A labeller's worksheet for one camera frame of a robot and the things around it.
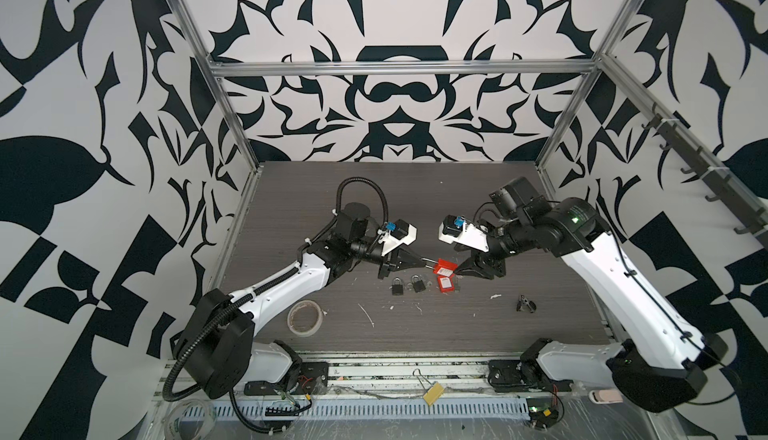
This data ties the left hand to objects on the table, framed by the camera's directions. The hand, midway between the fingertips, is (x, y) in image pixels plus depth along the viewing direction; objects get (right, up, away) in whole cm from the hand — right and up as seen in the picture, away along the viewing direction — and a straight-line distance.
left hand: (428, 256), depth 69 cm
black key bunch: (+28, -15, +14) cm, 35 cm away
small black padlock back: (-6, -13, +20) cm, 25 cm away
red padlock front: (+8, -12, +20) cm, 24 cm away
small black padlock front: (0, -12, +20) cm, 24 cm away
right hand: (+6, +2, -5) cm, 8 cm away
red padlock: (+3, -2, -2) cm, 4 cm away
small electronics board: (+27, -37, +2) cm, 45 cm away
